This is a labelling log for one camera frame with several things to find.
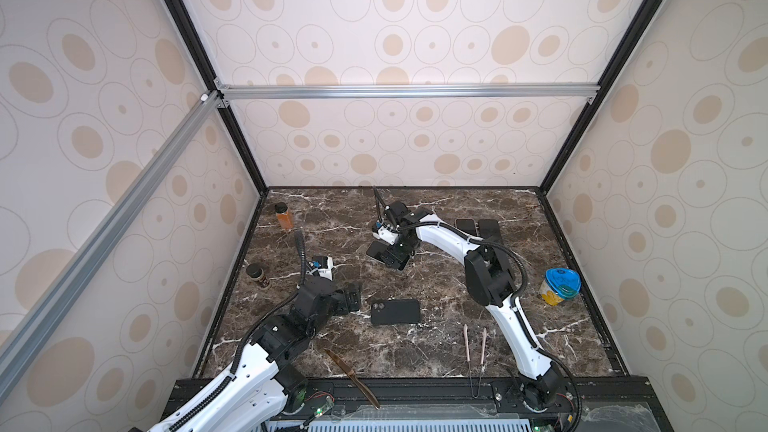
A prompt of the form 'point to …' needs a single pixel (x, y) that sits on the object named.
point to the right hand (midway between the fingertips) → (396, 253)
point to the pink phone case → (467, 225)
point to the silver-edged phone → (376, 247)
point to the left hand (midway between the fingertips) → (355, 283)
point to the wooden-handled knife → (353, 375)
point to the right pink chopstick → (484, 345)
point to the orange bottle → (285, 218)
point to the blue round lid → (565, 282)
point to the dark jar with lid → (255, 270)
